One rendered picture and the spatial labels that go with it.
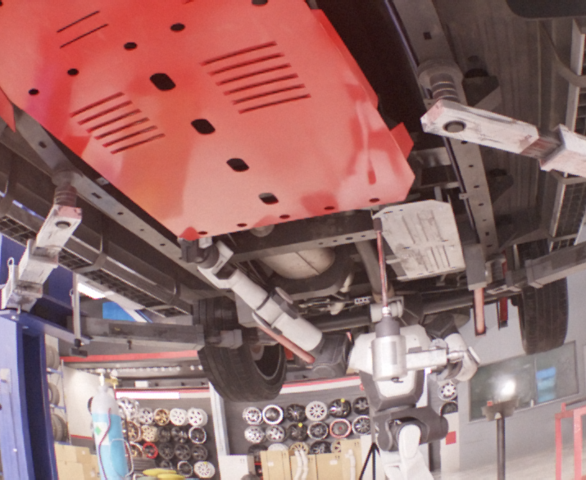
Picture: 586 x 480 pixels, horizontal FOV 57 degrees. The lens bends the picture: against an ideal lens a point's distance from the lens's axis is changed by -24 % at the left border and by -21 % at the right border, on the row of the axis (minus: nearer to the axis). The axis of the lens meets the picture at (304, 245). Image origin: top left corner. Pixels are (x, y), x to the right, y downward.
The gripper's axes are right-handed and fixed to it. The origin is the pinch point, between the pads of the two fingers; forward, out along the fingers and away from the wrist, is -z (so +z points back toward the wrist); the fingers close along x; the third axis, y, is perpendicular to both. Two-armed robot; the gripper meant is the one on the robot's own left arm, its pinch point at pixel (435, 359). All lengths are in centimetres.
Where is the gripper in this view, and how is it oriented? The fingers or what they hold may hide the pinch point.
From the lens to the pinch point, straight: 173.8
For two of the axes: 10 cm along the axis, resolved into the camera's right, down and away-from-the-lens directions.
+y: 8.9, -2.2, -4.0
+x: -0.6, -9.3, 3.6
